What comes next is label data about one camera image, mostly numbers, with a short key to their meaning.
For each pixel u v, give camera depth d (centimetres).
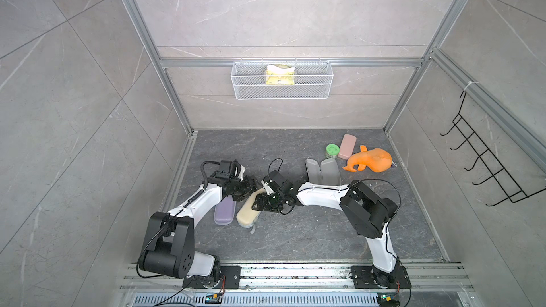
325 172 101
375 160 98
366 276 74
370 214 51
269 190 75
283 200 70
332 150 105
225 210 87
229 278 73
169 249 42
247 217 85
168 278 75
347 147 110
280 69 86
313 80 101
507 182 61
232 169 73
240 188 76
